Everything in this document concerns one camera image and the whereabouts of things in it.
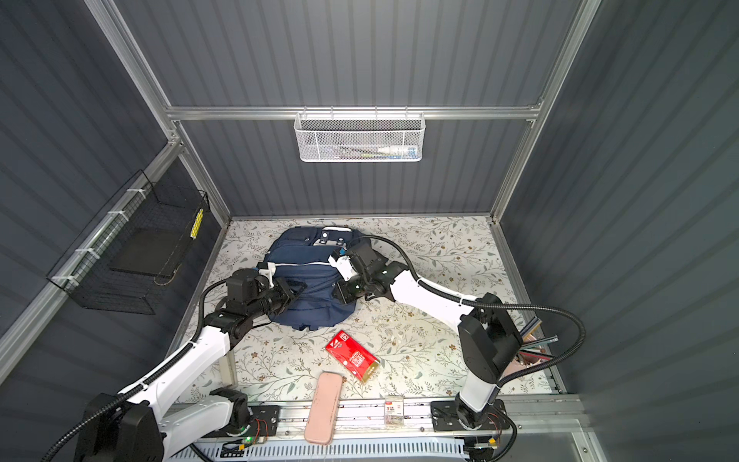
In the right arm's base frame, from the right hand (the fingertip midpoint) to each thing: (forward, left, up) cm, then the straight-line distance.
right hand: (336, 293), depth 82 cm
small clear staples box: (-28, -16, -13) cm, 34 cm away
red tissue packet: (-14, -6, -13) cm, 20 cm away
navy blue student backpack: (+13, +12, +1) cm, 18 cm away
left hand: (+2, +9, +2) cm, 9 cm away
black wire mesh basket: (+6, +52, +15) cm, 55 cm away
